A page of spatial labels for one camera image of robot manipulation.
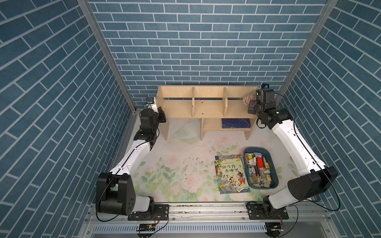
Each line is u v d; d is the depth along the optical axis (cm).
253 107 70
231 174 86
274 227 71
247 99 78
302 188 44
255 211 73
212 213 74
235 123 93
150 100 69
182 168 89
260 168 87
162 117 74
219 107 89
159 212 72
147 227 72
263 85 66
